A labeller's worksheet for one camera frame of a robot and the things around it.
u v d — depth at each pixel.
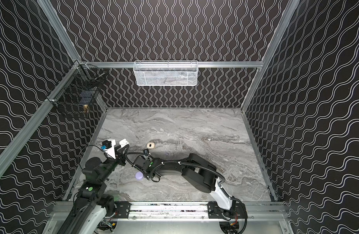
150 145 0.97
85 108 0.83
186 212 0.76
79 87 0.93
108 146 0.62
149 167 0.65
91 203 0.54
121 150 0.71
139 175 0.85
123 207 0.75
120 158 0.66
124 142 0.74
